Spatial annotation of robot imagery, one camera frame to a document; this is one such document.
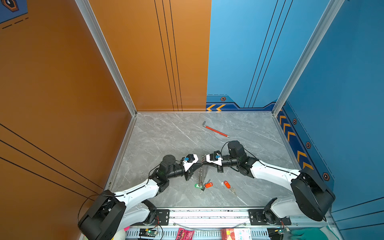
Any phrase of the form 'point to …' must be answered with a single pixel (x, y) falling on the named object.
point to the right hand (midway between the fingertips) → (203, 161)
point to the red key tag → (209, 185)
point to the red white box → (236, 234)
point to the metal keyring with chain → (200, 171)
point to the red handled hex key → (204, 125)
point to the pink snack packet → (183, 234)
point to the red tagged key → (228, 186)
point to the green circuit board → (148, 232)
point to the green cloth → (308, 233)
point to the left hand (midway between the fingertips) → (201, 163)
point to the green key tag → (197, 185)
